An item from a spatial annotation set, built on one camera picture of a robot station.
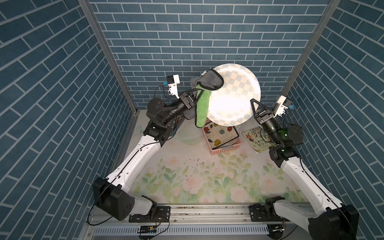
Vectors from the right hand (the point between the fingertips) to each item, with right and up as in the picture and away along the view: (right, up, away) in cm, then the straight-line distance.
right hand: (253, 103), depth 59 cm
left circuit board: (-46, -60, +14) cm, 77 cm away
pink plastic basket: (-5, -24, +35) cm, 43 cm away
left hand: (-17, +4, -4) cm, 18 cm away
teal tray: (-37, -8, +50) cm, 62 cm away
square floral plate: (-9, -17, +42) cm, 46 cm away
